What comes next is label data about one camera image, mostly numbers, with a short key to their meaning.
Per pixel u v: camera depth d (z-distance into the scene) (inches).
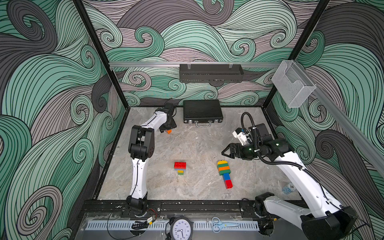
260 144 21.7
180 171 33.6
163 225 27.5
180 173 33.6
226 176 33.3
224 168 34.4
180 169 33.6
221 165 34.6
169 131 40.7
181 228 26.0
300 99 31.1
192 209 29.3
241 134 26.5
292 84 30.4
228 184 31.5
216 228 27.1
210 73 38.6
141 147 23.3
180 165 30.4
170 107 33.6
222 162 34.5
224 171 33.7
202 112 43.8
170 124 36.6
